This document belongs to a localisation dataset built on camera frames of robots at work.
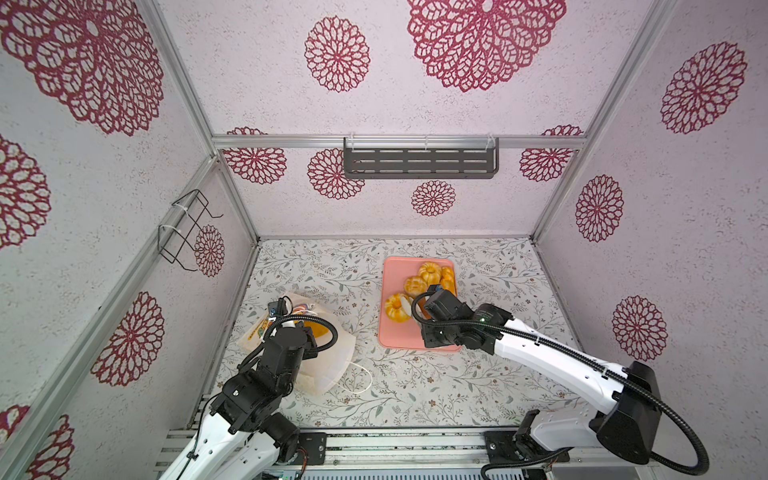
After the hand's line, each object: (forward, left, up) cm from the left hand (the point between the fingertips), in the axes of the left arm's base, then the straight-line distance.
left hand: (303, 330), depth 73 cm
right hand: (+2, -30, -4) cm, 30 cm away
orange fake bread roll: (+24, -31, -16) cm, 42 cm away
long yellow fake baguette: (+7, 0, -12) cm, 14 cm away
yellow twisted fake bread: (+28, -43, -19) cm, 55 cm away
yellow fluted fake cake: (+31, -37, -17) cm, 51 cm away
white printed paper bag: (-5, -1, -17) cm, 17 cm away
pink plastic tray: (+35, -25, -21) cm, 48 cm away
